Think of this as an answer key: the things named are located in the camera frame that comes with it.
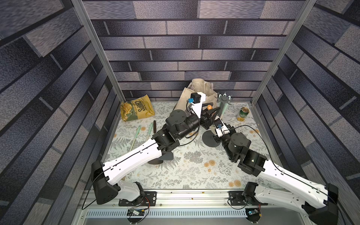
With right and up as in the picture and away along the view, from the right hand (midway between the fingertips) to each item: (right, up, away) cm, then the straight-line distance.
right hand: (218, 119), depth 68 cm
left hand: (-4, +6, -13) cm, 15 cm away
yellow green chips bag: (-50, +8, +39) cm, 64 cm away
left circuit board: (-43, -48, +3) cm, 65 cm away
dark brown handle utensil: (-32, -26, +18) cm, 45 cm away
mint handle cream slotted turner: (+5, +6, +4) cm, 9 cm away
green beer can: (+28, +5, +33) cm, 43 cm away
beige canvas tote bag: (-6, +26, +41) cm, 49 cm away
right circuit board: (+20, -50, +4) cm, 54 cm away
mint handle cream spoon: (-50, -10, +33) cm, 61 cm away
